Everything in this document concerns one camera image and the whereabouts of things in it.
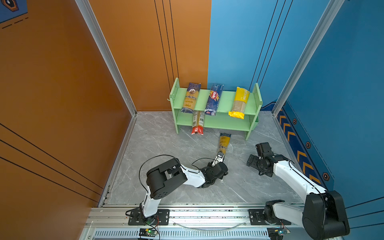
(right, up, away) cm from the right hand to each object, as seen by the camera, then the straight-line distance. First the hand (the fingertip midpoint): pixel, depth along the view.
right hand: (253, 165), depth 87 cm
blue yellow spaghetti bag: (-15, +14, +12) cm, 24 cm away
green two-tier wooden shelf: (-18, +33, -2) cm, 37 cm away
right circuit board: (+4, -28, -17) cm, 33 cm away
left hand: (-18, -1, +4) cm, 19 cm away
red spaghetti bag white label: (-33, +25, +6) cm, 42 cm away
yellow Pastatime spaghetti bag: (-8, +38, -2) cm, 39 cm away
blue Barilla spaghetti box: (-22, +44, +3) cm, 49 cm away
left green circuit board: (-57, -28, -17) cm, 66 cm away
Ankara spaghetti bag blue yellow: (-36, +42, +2) cm, 56 cm away
